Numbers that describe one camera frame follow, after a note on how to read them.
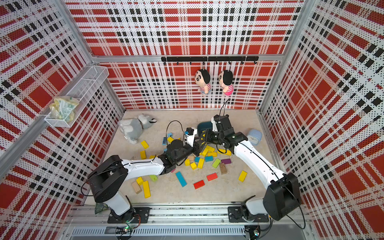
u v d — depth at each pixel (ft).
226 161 3.06
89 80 2.53
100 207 2.45
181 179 2.83
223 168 2.90
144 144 3.32
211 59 2.96
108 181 1.47
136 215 2.39
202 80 2.99
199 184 2.76
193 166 2.90
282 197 1.31
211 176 2.84
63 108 2.06
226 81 3.08
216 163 2.99
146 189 2.70
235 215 2.36
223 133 1.99
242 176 2.84
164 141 3.32
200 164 2.98
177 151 2.06
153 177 2.80
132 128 3.20
